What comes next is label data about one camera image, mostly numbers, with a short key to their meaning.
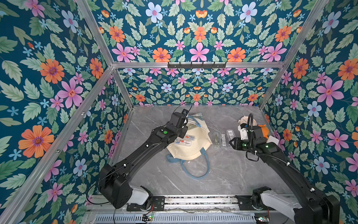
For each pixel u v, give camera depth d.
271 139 0.95
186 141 0.96
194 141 0.98
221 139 0.98
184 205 0.75
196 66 0.93
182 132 0.71
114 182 0.39
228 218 0.77
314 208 0.37
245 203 0.73
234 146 0.74
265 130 0.97
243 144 0.68
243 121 1.08
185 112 0.68
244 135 0.71
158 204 0.74
